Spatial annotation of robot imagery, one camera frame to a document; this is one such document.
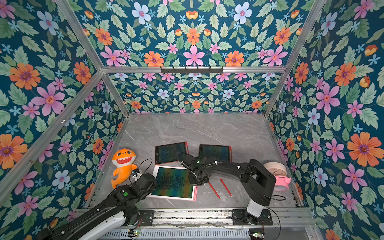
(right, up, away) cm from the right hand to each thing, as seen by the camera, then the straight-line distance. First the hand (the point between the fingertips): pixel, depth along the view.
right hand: (195, 181), depth 81 cm
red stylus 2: (+10, -5, +2) cm, 12 cm away
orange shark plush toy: (-43, +11, +5) cm, 44 cm away
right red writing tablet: (+16, +13, +16) cm, 26 cm away
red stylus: (+17, -4, +3) cm, 18 cm away
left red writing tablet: (-19, +12, +15) cm, 28 cm away
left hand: (-22, -3, +2) cm, 22 cm away
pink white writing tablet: (-13, -2, +3) cm, 13 cm away
